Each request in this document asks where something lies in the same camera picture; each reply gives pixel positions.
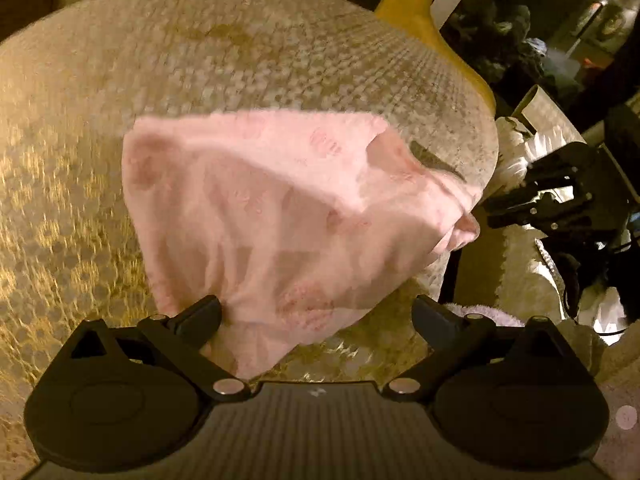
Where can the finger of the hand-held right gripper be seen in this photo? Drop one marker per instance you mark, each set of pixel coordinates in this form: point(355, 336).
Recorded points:
point(565, 162)
point(520, 212)

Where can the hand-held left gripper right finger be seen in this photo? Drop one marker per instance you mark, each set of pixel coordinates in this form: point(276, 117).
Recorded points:
point(432, 317)

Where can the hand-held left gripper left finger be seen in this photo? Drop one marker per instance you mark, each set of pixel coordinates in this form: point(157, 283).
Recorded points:
point(205, 312)

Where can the pink printed shirt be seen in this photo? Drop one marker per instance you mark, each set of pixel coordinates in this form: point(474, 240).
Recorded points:
point(250, 200)

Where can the pale pink fluffy cloth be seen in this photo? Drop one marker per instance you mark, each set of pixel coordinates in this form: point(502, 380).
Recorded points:
point(480, 314)

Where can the white fluffy item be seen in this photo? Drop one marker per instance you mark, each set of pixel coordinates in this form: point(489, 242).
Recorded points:
point(515, 155)

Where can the cream cloth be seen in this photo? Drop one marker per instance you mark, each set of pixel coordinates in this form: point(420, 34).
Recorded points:
point(520, 270)

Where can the pale patterned cloth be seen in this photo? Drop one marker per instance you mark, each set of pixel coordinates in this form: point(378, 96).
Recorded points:
point(622, 400)

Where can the yellow chair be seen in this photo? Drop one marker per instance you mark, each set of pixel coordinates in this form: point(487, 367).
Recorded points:
point(415, 10)

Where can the gold lace tablecloth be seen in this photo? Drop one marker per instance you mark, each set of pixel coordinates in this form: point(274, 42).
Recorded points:
point(150, 60)

